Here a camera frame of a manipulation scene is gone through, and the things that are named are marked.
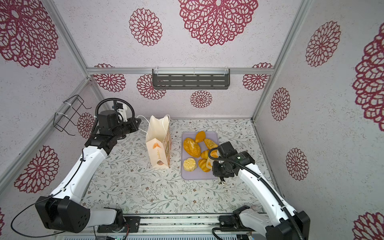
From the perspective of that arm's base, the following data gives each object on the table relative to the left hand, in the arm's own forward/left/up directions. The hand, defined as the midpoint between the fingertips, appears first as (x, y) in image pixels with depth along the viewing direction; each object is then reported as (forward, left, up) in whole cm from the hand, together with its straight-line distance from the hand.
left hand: (141, 122), depth 77 cm
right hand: (-20, -38, -15) cm, 45 cm away
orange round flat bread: (+12, -32, -28) cm, 45 cm away
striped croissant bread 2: (-13, -36, -21) cm, 44 cm away
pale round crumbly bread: (-12, -25, -26) cm, 37 cm away
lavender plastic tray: (-15, -30, -30) cm, 45 cm away
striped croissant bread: (-11, -33, -27) cm, 44 cm away
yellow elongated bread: (+4, -39, -26) cm, 47 cm away
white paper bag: (-9, -9, -5) cm, 14 cm away
